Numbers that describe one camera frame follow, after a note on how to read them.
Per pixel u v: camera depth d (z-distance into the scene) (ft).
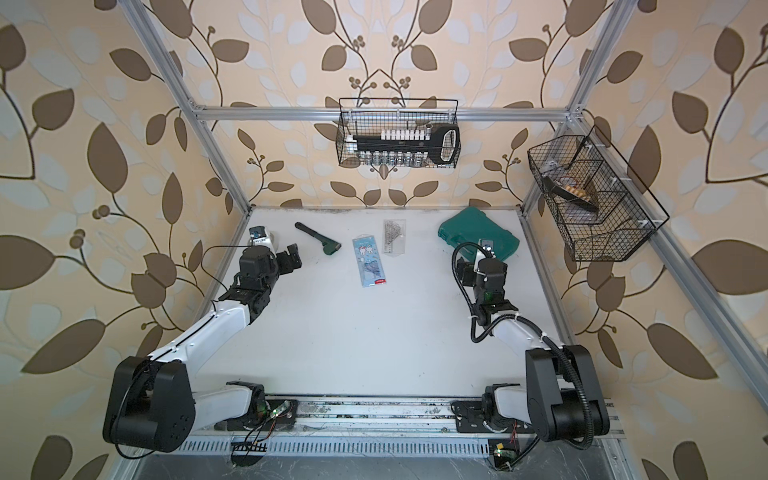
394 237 3.67
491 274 2.24
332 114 2.95
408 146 2.77
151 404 1.34
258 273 2.15
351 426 2.42
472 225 3.67
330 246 3.55
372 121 2.99
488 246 2.47
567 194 2.43
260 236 2.42
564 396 1.38
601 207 2.45
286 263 2.52
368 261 3.43
